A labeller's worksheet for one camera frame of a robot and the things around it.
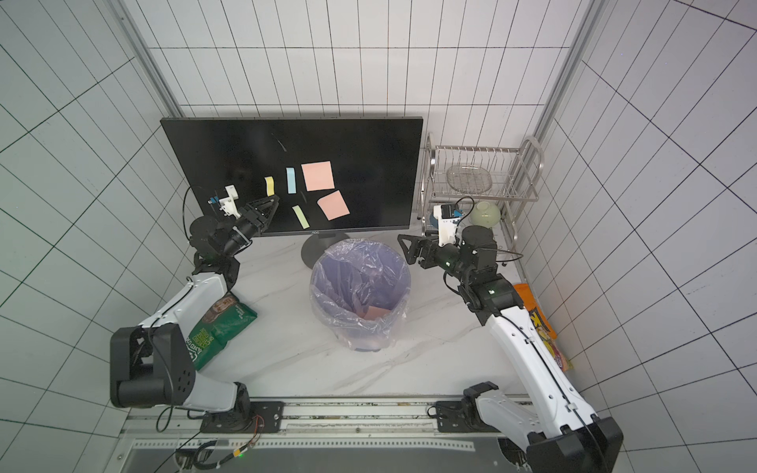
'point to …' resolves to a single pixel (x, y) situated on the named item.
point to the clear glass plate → (469, 178)
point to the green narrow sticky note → (301, 217)
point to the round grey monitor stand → (316, 244)
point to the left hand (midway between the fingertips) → (279, 202)
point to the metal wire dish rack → (501, 175)
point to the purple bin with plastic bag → (351, 275)
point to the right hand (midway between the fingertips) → (401, 236)
